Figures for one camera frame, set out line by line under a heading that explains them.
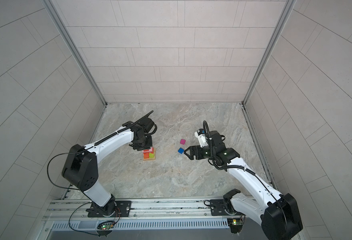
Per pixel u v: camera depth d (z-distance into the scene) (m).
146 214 0.70
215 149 0.59
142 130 0.64
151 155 0.87
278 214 0.37
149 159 0.87
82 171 0.43
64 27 0.78
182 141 0.96
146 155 0.86
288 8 0.71
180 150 0.91
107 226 0.64
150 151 0.84
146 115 0.72
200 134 0.71
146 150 0.82
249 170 0.48
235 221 0.69
